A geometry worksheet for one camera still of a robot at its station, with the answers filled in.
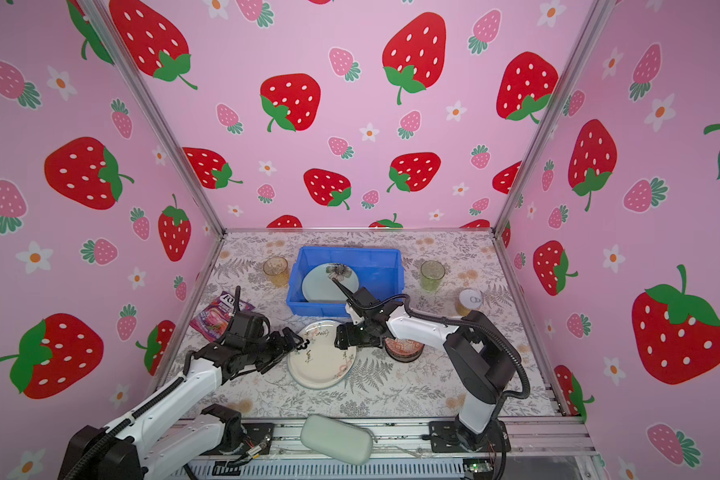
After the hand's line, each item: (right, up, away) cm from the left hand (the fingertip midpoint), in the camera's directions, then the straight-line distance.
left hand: (295, 346), depth 84 cm
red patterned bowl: (+31, 0, -2) cm, 31 cm away
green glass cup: (+44, +20, +20) cm, 52 cm away
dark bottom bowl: (+30, -2, -4) cm, 31 cm away
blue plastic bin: (+25, +20, +24) cm, 40 cm away
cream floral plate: (+7, -6, +1) cm, 9 cm away
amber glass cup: (-13, +22, +23) cm, 34 cm away
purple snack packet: (-28, +5, +9) cm, 30 cm away
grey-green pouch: (+17, -20, -12) cm, 29 cm away
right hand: (+13, 0, +2) cm, 13 cm away
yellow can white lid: (+53, +12, +11) cm, 55 cm away
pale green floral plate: (+3, +15, +17) cm, 23 cm away
